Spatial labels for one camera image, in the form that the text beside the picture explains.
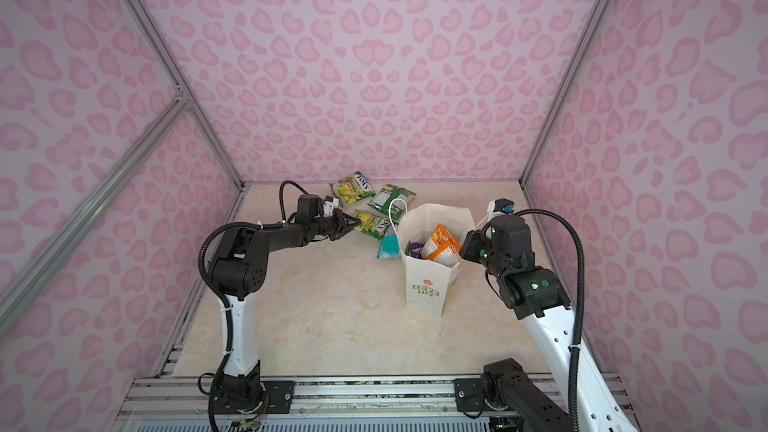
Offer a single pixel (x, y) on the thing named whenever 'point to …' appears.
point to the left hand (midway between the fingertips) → (363, 217)
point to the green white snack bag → (393, 201)
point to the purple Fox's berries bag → (415, 249)
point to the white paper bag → (425, 282)
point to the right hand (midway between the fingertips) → (466, 231)
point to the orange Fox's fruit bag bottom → (441, 247)
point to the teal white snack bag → (389, 246)
